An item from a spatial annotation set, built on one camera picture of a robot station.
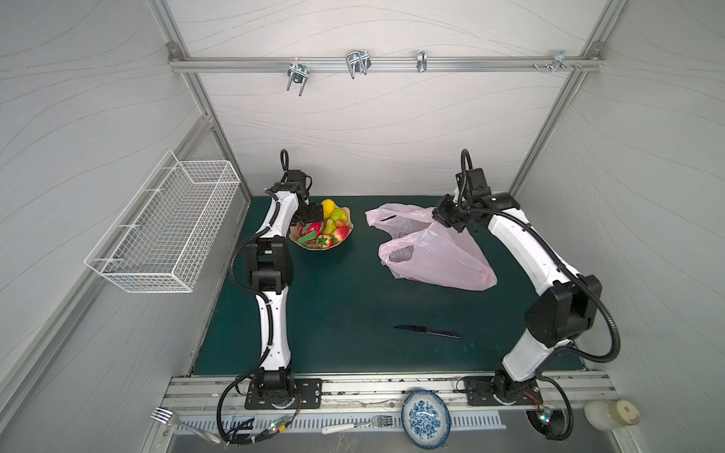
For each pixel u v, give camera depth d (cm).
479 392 74
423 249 84
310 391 74
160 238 69
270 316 62
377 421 70
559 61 77
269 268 60
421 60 78
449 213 74
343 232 99
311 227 98
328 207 107
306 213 90
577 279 45
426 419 70
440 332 87
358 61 77
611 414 65
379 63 79
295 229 102
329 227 101
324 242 97
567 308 45
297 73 79
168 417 69
